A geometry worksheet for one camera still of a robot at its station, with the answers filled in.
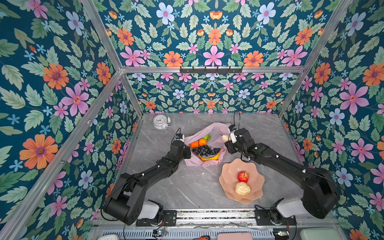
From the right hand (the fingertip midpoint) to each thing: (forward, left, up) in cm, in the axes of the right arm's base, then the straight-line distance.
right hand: (229, 140), depth 86 cm
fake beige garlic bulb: (-25, -5, -9) cm, 27 cm away
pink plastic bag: (+13, +5, -10) cm, 17 cm away
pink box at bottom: (-44, +1, -15) cm, 47 cm away
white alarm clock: (+25, +47, -10) cm, 54 cm away
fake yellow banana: (-7, +15, -10) cm, 19 cm away
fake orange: (+5, +16, -9) cm, 19 cm away
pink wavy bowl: (-18, +1, -13) cm, 22 cm away
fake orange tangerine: (+4, +21, -10) cm, 23 cm away
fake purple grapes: (-3, +10, -14) cm, 17 cm away
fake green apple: (+9, +12, -9) cm, 18 cm away
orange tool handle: (-45, +15, -13) cm, 49 cm away
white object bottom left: (-44, +59, -13) cm, 75 cm away
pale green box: (-44, -40, -15) cm, 61 cm away
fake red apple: (-18, -7, -10) cm, 21 cm away
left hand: (0, +23, -3) cm, 23 cm away
